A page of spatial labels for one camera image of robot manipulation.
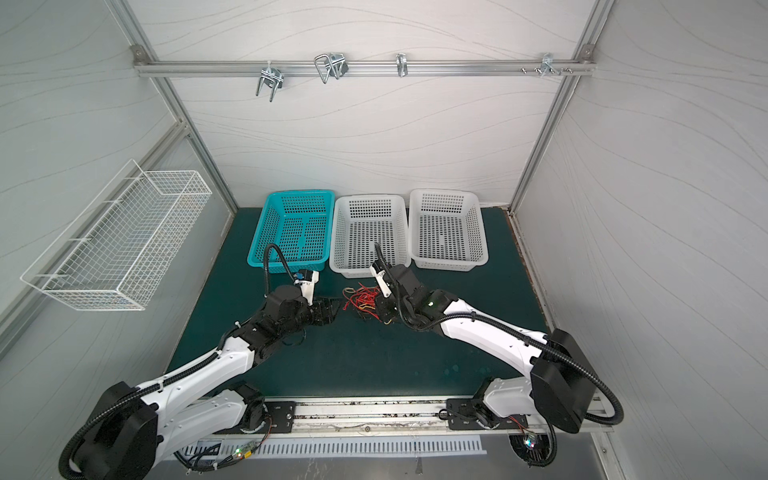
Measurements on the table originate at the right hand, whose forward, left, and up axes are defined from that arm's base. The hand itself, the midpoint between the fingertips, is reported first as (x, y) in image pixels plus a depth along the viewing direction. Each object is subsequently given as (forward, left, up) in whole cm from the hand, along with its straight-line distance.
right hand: (381, 288), depth 81 cm
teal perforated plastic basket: (+35, +36, -13) cm, 51 cm away
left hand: (-1, +12, -3) cm, 13 cm away
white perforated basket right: (+34, -21, -14) cm, 43 cm away
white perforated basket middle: (+37, +13, -13) cm, 41 cm away
